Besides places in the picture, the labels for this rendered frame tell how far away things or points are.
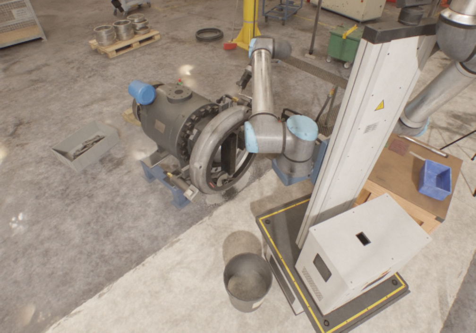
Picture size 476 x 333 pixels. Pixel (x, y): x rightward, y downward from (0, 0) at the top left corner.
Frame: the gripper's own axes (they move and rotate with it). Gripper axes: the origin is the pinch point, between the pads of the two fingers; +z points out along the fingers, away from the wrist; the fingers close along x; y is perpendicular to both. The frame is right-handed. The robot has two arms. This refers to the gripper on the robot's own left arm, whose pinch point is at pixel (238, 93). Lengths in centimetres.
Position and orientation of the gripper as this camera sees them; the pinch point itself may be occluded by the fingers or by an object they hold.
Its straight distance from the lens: 225.9
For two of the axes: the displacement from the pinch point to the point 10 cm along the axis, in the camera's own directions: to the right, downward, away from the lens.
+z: -5.1, 8.6, 0.5
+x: -6.1, -3.1, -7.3
